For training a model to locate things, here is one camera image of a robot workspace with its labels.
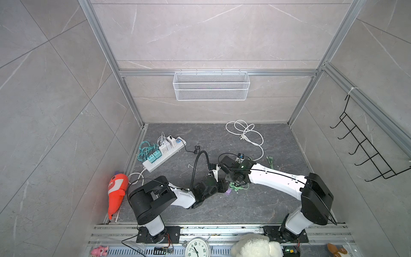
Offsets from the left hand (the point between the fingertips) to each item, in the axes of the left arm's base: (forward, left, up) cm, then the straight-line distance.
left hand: (230, 177), depth 84 cm
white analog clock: (-29, +18, -4) cm, 35 cm away
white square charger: (+27, +34, -1) cm, 44 cm away
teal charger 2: (+18, +42, -2) cm, 46 cm away
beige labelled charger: (+20, +39, -1) cm, 44 cm away
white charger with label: (+23, +36, -2) cm, 43 cm away
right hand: (+2, 0, -1) cm, 2 cm away
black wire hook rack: (-12, -54, +26) cm, 61 cm away
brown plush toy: (-33, -43, -6) cm, 55 cm away
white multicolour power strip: (+12, +47, -6) cm, 48 cm away
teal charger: (+15, +45, -2) cm, 48 cm away
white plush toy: (-31, -3, +13) cm, 34 cm away
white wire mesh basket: (+53, +8, +21) cm, 58 cm away
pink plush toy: (-29, +60, -5) cm, 67 cm away
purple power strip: (-6, +2, -5) cm, 8 cm away
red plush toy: (-2, +60, -2) cm, 60 cm away
